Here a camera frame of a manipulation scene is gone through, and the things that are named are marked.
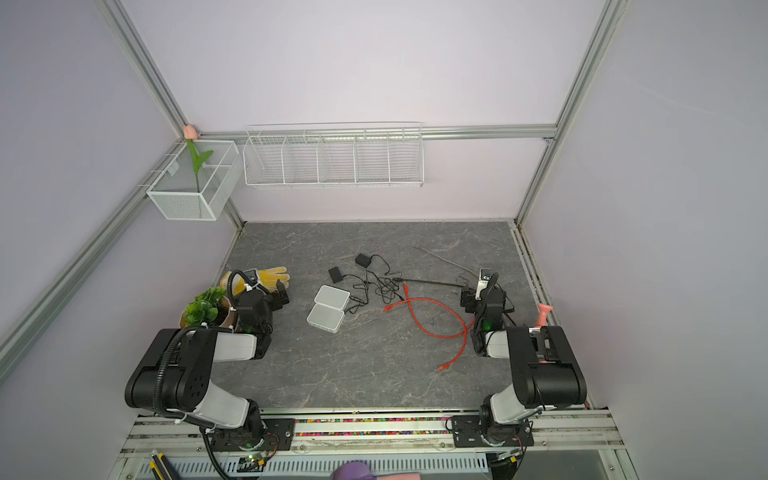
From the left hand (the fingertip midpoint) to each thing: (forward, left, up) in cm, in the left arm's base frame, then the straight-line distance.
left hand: (266, 286), depth 92 cm
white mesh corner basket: (+14, +18, +27) cm, 35 cm away
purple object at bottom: (-48, -27, -9) cm, 56 cm away
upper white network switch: (-1, -19, -7) cm, 21 cm away
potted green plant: (-10, +11, +7) cm, 16 cm away
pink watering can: (-15, -82, +2) cm, 83 cm away
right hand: (-4, -68, -2) cm, 69 cm away
